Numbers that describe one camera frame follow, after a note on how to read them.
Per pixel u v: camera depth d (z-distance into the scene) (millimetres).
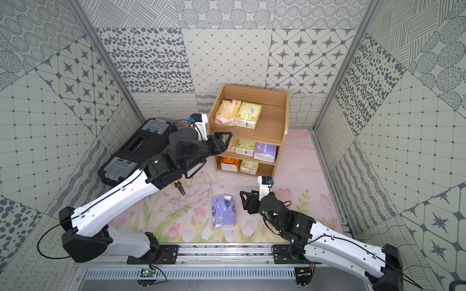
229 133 615
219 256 757
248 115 745
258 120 757
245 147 834
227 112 764
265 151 805
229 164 933
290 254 651
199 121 554
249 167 953
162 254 731
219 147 545
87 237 396
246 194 668
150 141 904
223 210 821
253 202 632
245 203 658
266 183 636
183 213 858
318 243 484
